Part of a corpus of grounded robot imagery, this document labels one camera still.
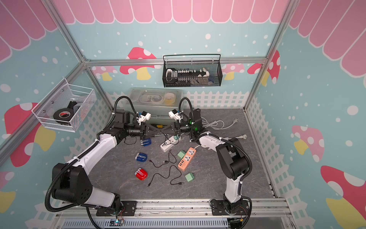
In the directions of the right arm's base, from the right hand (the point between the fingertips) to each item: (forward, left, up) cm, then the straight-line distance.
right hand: (162, 132), depth 74 cm
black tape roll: (+5, +48, +10) cm, 49 cm away
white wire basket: (+18, +47, +8) cm, 51 cm away
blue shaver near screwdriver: (+8, +16, -22) cm, 28 cm away
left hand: (0, +2, -1) cm, 2 cm away
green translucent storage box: (+35, +8, -10) cm, 37 cm away
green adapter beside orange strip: (-1, -9, -24) cm, 25 cm away
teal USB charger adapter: (+10, -5, -21) cm, 24 cm away
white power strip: (+3, +3, -23) cm, 24 cm away
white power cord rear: (+23, -35, -23) cm, 48 cm away
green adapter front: (-15, -14, -24) cm, 32 cm away
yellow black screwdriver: (+21, +8, -22) cm, 31 cm away
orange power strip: (-5, -11, -24) cm, 27 cm away
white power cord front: (+13, -53, -25) cm, 60 cm away
